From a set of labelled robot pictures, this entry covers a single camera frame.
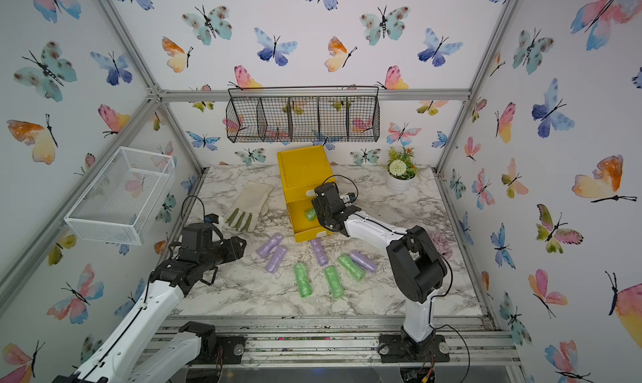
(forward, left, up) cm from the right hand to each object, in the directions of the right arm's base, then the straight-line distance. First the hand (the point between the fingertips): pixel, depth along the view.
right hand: (314, 196), depth 91 cm
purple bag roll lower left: (-18, +13, -14) cm, 26 cm away
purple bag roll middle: (-16, -3, -14) cm, 21 cm away
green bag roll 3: (-26, -9, -14) cm, 30 cm away
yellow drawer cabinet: (+8, +5, +4) cm, 11 cm away
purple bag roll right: (-17, -19, -14) cm, 29 cm away
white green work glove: (+1, +31, -15) cm, 34 cm away
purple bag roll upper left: (-12, +17, -15) cm, 26 cm away
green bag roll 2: (-27, +1, -14) cm, 31 cm away
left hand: (-18, +22, -1) cm, 29 cm away
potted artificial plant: (+14, -33, -1) cm, 36 cm away
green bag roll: (-5, +1, -4) cm, 7 cm away
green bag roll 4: (-21, -16, -14) cm, 30 cm away
